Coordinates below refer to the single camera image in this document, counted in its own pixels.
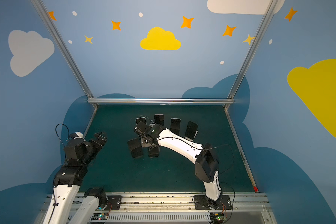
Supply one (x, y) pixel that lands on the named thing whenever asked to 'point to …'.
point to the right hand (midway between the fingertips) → (154, 140)
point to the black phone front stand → (153, 151)
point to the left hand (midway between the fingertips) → (105, 136)
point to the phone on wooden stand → (143, 119)
